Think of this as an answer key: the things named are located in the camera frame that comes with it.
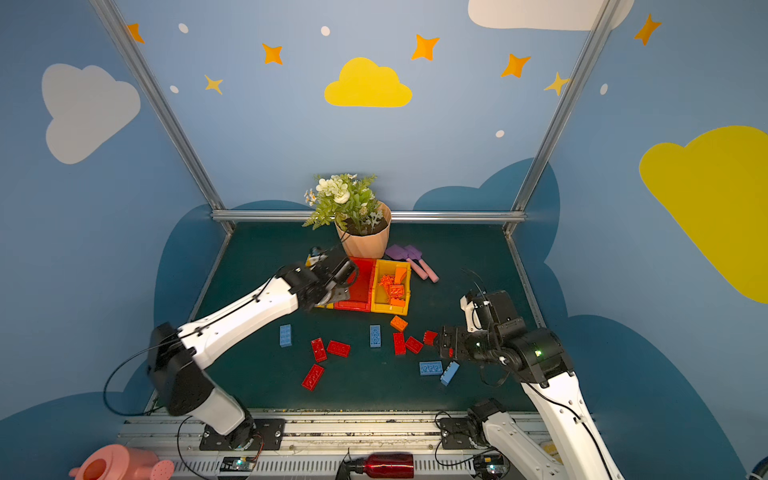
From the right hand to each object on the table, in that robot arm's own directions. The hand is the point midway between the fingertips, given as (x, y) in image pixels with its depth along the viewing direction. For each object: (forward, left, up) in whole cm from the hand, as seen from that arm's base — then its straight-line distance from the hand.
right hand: (455, 339), depth 68 cm
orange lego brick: (+20, +13, -18) cm, 30 cm away
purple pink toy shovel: (+42, +13, -20) cm, 49 cm away
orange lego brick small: (+24, +14, -19) cm, 34 cm away
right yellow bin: (+22, +19, -21) cm, 36 cm away
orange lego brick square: (+13, +13, -21) cm, 28 cm away
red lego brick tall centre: (+7, +13, -21) cm, 25 cm away
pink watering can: (-27, +71, -9) cm, 76 cm away
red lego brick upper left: (+4, +36, -21) cm, 42 cm away
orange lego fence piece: (+29, +17, -19) cm, 38 cm away
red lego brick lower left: (-4, +37, -21) cm, 43 cm away
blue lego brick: (+9, +20, -21) cm, 31 cm away
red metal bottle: (-23, +15, -18) cm, 33 cm away
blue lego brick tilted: (-1, -2, -20) cm, 20 cm away
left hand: (+15, +30, -4) cm, 34 cm away
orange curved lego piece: (+30, +13, -17) cm, 38 cm away
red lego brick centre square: (+7, +8, -21) cm, 23 cm away
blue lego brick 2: (0, +3, -21) cm, 21 cm away
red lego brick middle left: (+4, +30, -20) cm, 37 cm away
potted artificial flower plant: (+40, +30, +7) cm, 50 cm away
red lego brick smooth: (+10, +3, -21) cm, 23 cm away
